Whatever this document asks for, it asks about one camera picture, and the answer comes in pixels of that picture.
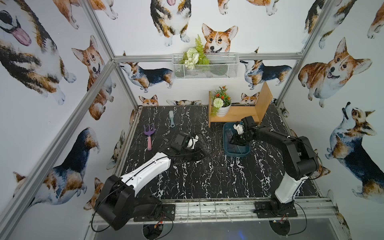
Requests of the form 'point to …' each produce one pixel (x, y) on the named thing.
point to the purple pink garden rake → (149, 132)
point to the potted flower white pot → (221, 102)
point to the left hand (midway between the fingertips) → (204, 152)
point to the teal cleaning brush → (171, 114)
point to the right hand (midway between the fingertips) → (235, 138)
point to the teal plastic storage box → (230, 149)
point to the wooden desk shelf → (244, 114)
